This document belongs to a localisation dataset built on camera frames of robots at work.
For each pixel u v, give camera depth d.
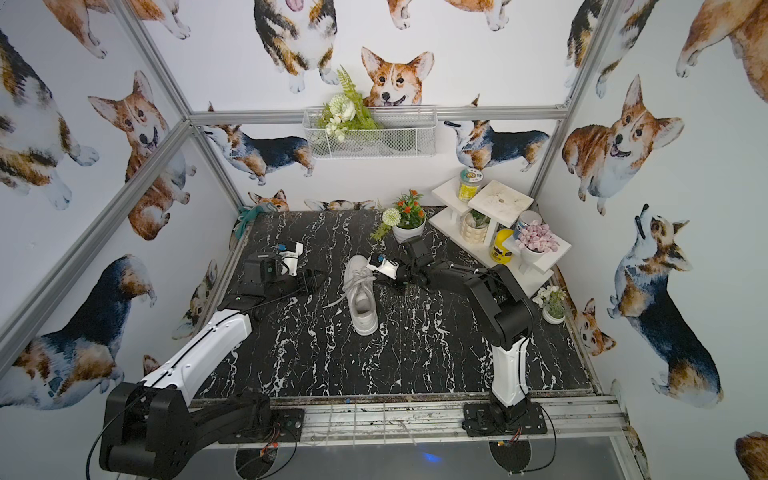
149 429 0.39
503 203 0.93
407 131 0.92
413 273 0.78
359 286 0.88
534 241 0.79
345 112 0.78
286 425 0.74
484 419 0.74
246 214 1.21
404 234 1.04
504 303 0.55
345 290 0.97
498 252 1.00
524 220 0.86
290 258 0.75
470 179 0.98
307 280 0.73
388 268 0.84
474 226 1.08
